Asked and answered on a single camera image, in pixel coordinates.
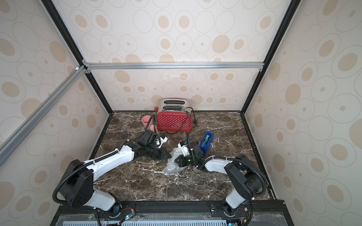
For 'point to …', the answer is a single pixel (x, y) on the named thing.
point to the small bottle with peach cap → (152, 127)
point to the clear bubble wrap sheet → (172, 166)
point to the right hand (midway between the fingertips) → (180, 159)
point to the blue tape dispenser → (206, 142)
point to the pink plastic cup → (144, 120)
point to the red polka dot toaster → (174, 114)
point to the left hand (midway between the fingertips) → (174, 157)
